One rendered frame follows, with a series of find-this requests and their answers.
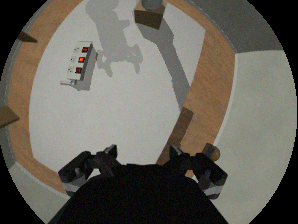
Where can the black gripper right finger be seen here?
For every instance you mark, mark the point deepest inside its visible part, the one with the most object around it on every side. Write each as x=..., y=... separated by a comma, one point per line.
x=212, y=177

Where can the grey power strip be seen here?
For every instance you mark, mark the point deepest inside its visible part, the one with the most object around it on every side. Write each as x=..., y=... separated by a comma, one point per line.
x=78, y=62

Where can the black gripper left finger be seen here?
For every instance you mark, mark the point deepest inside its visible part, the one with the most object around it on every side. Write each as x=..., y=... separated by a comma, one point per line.
x=76, y=172

